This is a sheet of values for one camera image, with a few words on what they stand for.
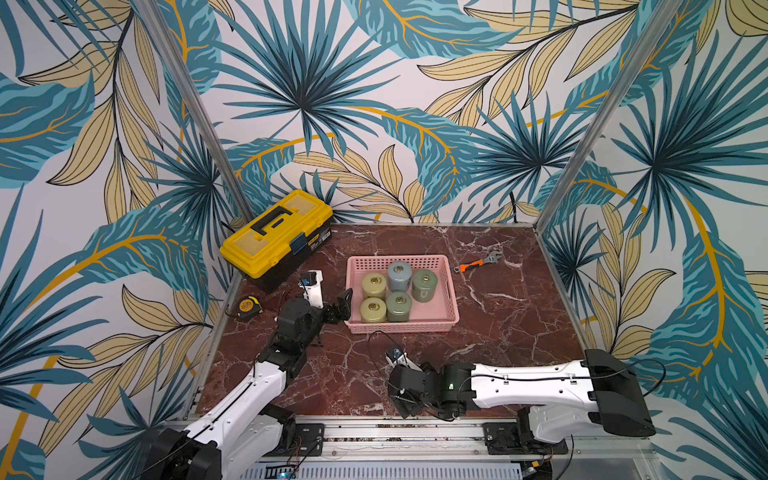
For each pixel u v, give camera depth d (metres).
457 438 0.75
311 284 0.68
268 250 0.90
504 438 0.74
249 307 0.93
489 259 1.10
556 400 0.44
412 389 0.54
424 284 0.93
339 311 0.73
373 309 0.86
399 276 0.95
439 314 0.97
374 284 0.93
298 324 0.60
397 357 0.67
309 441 0.72
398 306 0.88
